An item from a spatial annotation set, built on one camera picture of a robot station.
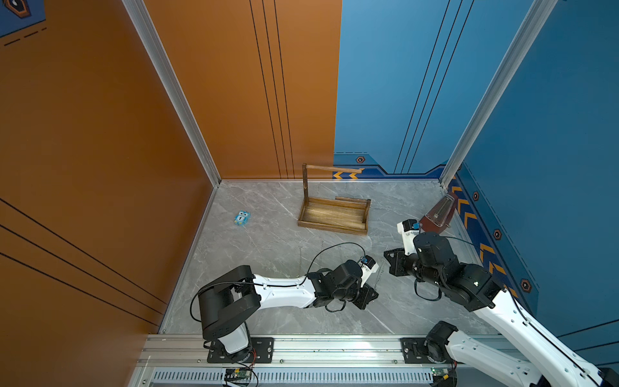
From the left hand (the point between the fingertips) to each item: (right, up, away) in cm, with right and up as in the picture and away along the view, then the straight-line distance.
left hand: (379, 294), depth 76 cm
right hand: (0, +14, -5) cm, 15 cm away
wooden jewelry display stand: (-9, +24, +33) cm, 41 cm away
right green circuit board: (+17, -22, -3) cm, 28 cm away
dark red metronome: (+29, +23, +20) cm, 42 cm away
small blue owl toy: (-53, +22, +29) cm, 65 cm away
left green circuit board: (-42, -22, -4) cm, 48 cm away
